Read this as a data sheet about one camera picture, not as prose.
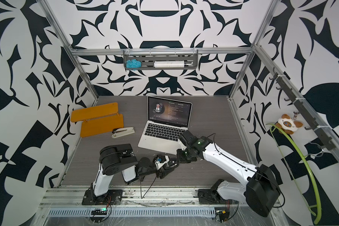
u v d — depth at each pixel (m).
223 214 0.71
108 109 0.96
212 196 0.66
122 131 0.97
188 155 0.66
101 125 1.01
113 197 0.74
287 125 0.60
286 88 0.64
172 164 0.83
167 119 0.99
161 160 0.74
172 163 0.83
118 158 0.51
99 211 0.73
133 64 0.91
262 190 0.40
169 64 0.89
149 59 0.94
